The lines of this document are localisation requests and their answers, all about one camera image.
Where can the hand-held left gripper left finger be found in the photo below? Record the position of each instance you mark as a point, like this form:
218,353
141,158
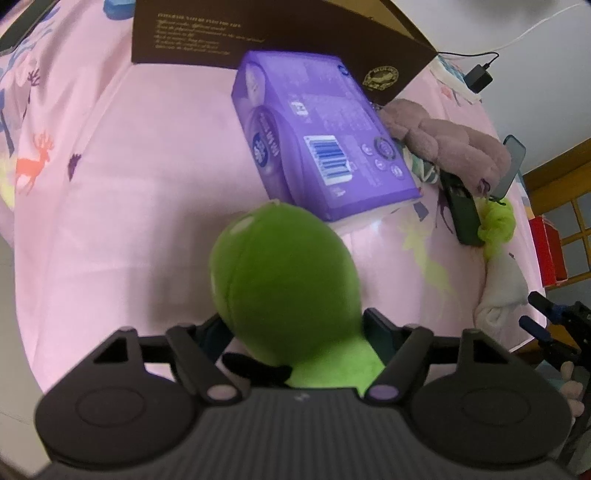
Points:
214,337

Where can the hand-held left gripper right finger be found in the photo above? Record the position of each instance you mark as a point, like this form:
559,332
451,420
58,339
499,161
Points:
378,332

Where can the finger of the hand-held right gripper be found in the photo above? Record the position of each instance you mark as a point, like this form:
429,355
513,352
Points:
545,305
535,328

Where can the green plush toy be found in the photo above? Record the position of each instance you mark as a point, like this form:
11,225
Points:
281,272

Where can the pink plush toy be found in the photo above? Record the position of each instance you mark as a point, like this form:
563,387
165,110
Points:
457,143

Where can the brown cardboard box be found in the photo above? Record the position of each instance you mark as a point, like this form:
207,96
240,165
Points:
277,27

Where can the person's right hand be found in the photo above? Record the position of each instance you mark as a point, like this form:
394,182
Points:
572,390

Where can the white cloth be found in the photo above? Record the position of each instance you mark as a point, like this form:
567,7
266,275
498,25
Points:
501,286

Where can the red box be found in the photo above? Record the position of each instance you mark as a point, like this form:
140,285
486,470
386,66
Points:
549,249

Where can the neon yellow scrunchie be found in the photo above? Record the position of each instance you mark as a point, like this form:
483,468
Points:
498,224

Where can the dark green phone stand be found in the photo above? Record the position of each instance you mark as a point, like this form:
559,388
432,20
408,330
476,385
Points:
461,212

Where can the pink printed bedsheet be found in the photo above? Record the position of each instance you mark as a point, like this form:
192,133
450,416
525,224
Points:
115,184

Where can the purple tissue pack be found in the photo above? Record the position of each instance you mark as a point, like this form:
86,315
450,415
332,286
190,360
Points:
323,115

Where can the black charger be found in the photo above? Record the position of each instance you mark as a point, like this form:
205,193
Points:
478,76

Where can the white power strip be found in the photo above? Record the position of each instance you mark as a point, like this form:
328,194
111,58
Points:
450,74

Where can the blue slipper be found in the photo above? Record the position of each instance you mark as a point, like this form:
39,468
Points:
117,7

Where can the black smartphone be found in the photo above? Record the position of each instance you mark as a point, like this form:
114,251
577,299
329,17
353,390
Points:
18,27

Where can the wooden furniture frame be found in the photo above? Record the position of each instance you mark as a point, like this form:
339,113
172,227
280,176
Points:
568,184

